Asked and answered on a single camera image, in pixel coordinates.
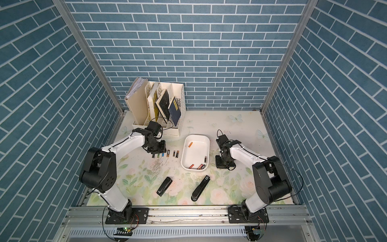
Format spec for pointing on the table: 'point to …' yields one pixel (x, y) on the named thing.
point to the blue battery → (163, 155)
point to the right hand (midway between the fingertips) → (221, 166)
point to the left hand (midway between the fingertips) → (167, 151)
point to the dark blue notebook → (174, 111)
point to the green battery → (158, 155)
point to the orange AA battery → (190, 144)
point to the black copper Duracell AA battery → (153, 156)
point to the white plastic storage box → (195, 153)
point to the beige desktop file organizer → (164, 102)
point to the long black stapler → (199, 191)
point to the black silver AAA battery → (174, 154)
